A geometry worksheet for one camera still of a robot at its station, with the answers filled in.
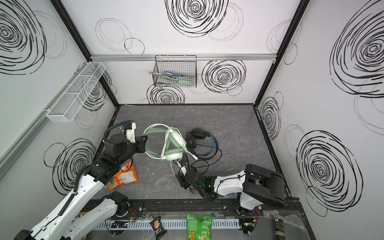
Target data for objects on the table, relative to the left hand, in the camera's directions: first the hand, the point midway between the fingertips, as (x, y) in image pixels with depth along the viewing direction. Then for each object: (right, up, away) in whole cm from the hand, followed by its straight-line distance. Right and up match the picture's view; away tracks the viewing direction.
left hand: (148, 136), depth 73 cm
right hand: (+14, -21, +7) cm, 26 cm away
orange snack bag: (-14, -22, +8) cm, 27 cm away
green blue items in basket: (+8, +32, +11) cm, 35 cm away
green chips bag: (+25, -40, -8) cm, 48 cm away
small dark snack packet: (+7, -41, -6) cm, 42 cm away
